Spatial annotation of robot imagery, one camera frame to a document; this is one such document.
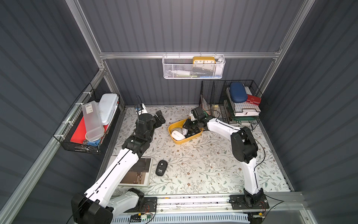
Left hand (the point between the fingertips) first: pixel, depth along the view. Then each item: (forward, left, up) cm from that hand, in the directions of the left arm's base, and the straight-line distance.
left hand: (154, 114), depth 73 cm
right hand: (+10, -18, -23) cm, 31 cm away
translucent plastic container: (-11, +27, +1) cm, 29 cm away
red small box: (+21, -64, -9) cm, 67 cm away
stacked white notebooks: (+14, -58, -11) cm, 60 cm away
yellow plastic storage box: (+14, -12, -30) cm, 35 cm away
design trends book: (-22, +10, -29) cm, 38 cm away
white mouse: (+4, -11, -27) cm, 30 cm away
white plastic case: (+6, +27, +1) cm, 27 cm away
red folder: (-12, +36, -2) cm, 38 cm away
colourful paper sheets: (+28, -33, -22) cm, 48 cm away
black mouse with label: (-18, -2, -30) cm, 35 cm away
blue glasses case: (+27, -55, -9) cm, 62 cm away
